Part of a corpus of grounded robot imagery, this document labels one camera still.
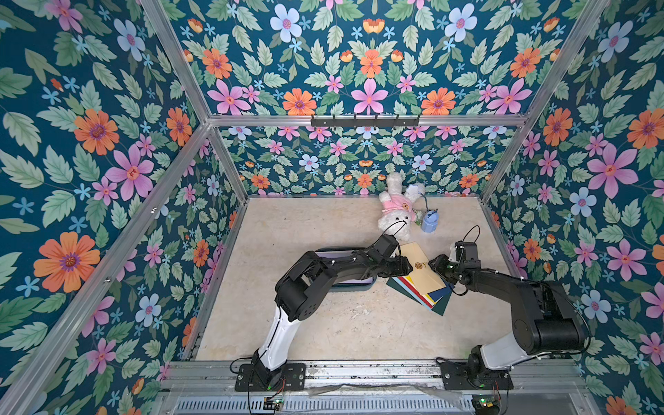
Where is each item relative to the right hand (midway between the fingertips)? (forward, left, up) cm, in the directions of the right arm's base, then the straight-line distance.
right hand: (433, 262), depth 95 cm
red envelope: (-11, +7, -2) cm, 14 cm away
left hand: (-4, +9, +3) cm, 10 cm away
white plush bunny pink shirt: (+22, +12, +7) cm, 26 cm away
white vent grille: (-45, +36, -3) cm, 58 cm away
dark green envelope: (-16, 0, -3) cm, 16 cm away
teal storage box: (-11, +31, 0) cm, 33 cm away
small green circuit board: (-45, +51, -4) cm, 68 cm away
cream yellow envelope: (-4, +4, -1) cm, 6 cm away
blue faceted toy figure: (+16, -1, +4) cm, 17 cm away
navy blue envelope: (-11, -1, -2) cm, 11 cm away
